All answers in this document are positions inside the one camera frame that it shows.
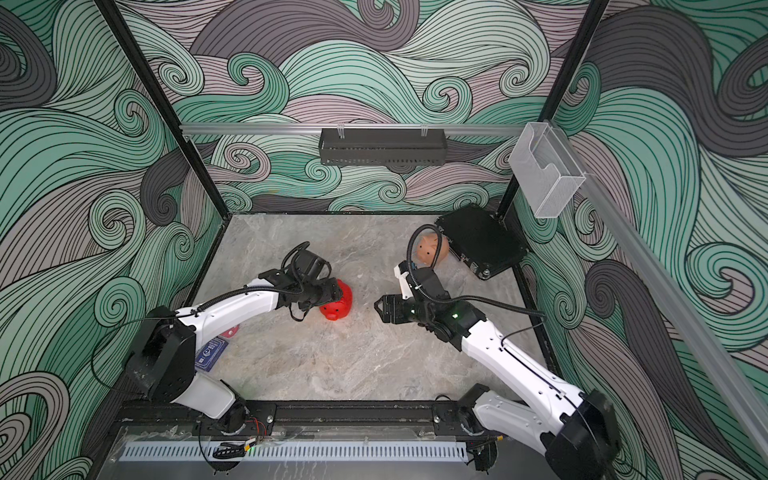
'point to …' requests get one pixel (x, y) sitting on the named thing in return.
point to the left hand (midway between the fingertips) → (335, 293)
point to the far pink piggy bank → (426, 247)
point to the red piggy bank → (339, 309)
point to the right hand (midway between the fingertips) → (382, 307)
